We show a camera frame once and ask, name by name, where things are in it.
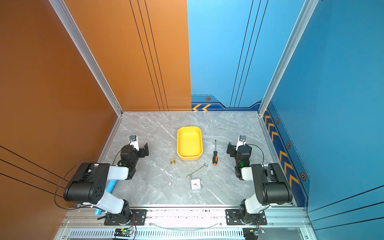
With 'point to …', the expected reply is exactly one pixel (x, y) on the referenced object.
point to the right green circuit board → (252, 233)
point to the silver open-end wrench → (189, 176)
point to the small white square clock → (195, 184)
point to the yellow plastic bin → (190, 143)
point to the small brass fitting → (173, 162)
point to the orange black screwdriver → (215, 156)
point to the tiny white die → (169, 183)
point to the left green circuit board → (123, 232)
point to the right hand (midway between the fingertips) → (237, 143)
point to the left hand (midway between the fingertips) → (139, 142)
